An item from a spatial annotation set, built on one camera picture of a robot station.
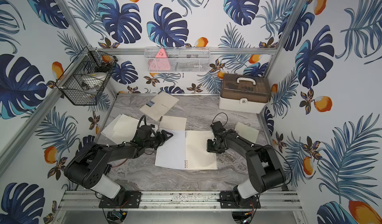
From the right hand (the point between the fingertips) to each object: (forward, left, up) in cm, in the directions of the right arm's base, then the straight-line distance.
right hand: (210, 149), depth 90 cm
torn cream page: (+14, +57, -1) cm, 59 cm away
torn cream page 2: (+13, +68, -2) cm, 70 cm away
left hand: (+5, +24, +7) cm, 25 cm away
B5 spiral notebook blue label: (+19, +25, 0) cm, 31 cm away
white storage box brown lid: (+32, -23, +17) cm, 43 cm away
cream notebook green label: (0, +14, -2) cm, 15 cm away
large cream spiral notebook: (+36, +37, -1) cm, 52 cm away
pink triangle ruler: (+39, +30, +34) cm, 60 cm away
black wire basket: (+23, +70, +35) cm, 81 cm away
